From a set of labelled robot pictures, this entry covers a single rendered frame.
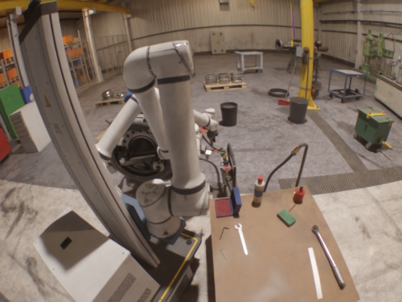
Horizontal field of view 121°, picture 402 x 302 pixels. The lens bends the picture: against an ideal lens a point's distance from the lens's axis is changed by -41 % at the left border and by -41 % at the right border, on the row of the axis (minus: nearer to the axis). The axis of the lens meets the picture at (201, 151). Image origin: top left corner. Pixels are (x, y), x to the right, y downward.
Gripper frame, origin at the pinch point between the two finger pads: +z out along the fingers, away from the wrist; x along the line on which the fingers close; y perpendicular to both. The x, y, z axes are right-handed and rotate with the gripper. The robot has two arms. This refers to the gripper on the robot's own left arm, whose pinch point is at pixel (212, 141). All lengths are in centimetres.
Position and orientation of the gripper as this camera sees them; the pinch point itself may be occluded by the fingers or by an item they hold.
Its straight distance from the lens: 185.0
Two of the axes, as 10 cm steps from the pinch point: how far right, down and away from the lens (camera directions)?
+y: 8.8, 1.8, -4.3
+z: 1.1, 8.3, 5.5
